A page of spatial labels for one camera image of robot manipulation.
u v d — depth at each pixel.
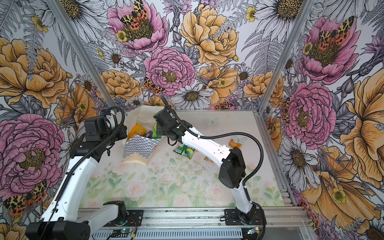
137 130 0.92
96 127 0.54
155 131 0.87
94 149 0.48
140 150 0.82
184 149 0.97
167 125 0.60
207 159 0.93
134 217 0.73
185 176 0.89
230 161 0.51
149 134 0.87
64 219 0.38
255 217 0.73
